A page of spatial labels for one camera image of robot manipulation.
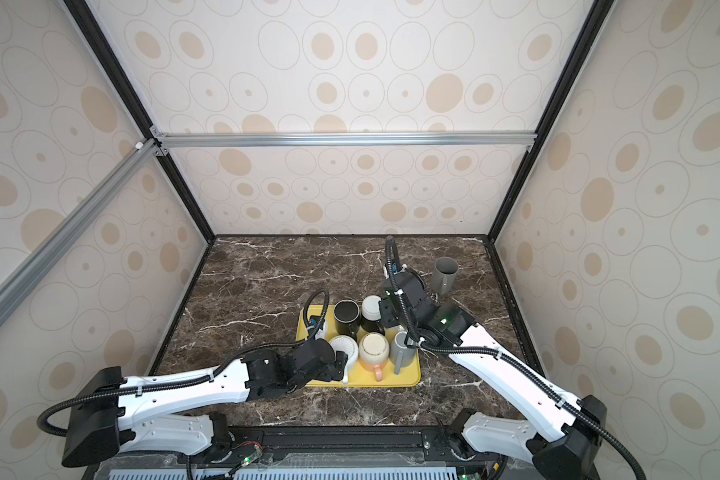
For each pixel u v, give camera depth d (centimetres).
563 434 38
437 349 47
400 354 81
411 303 52
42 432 42
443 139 172
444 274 94
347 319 86
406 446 75
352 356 80
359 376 85
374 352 80
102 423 39
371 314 88
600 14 68
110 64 75
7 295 53
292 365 57
